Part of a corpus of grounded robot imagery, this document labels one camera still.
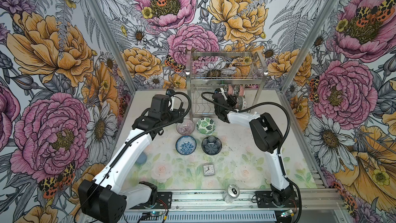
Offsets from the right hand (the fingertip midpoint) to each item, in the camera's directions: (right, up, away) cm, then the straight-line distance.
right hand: (236, 99), depth 99 cm
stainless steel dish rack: (+9, +21, +16) cm, 28 cm away
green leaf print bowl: (-20, -17, +1) cm, 26 cm away
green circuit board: (-43, -53, -28) cm, 73 cm away
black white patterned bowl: (+2, -3, 0) cm, 3 cm away
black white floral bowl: (+3, +7, +16) cm, 17 cm away
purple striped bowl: (-32, -18, 0) cm, 37 cm away
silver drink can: (-9, -39, -34) cm, 53 cm away
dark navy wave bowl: (-16, -27, -7) cm, 33 cm away
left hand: (-36, -8, -20) cm, 42 cm away
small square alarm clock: (-18, -37, -17) cm, 45 cm away
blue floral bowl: (-31, -27, -7) cm, 42 cm away
